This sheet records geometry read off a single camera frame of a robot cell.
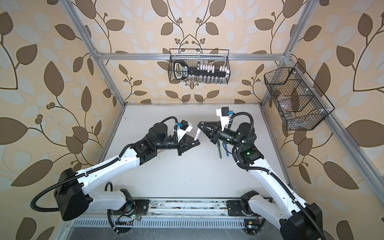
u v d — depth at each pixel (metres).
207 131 0.63
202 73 0.83
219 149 0.96
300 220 0.37
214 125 0.59
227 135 0.58
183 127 0.59
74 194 0.39
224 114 0.56
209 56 0.91
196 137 0.65
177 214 0.74
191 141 0.66
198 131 0.63
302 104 0.73
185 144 0.61
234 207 0.74
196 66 0.80
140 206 0.74
